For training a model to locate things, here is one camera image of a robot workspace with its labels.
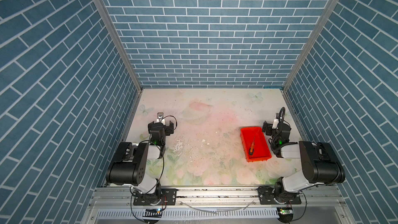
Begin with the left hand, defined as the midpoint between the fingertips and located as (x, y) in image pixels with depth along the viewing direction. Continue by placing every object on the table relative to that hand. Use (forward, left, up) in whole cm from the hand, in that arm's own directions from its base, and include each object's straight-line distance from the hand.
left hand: (162, 120), depth 94 cm
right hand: (-2, -68, +2) cm, 68 cm away
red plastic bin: (-17, -59, -5) cm, 61 cm away
